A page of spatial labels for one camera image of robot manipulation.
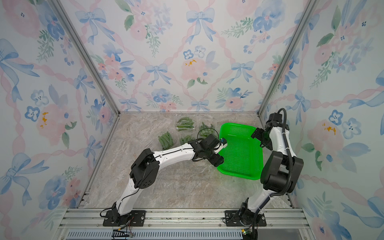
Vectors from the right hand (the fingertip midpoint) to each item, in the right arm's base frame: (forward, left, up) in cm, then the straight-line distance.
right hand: (261, 139), depth 89 cm
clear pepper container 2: (+5, +60, -8) cm, 60 cm away
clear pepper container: (+18, +47, -8) cm, 51 cm away
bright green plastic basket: (-4, +9, -13) cm, 16 cm away
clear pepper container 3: (+7, +46, -10) cm, 48 cm away
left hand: (-10, +25, -4) cm, 27 cm away
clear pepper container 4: (+13, +33, -9) cm, 37 cm away
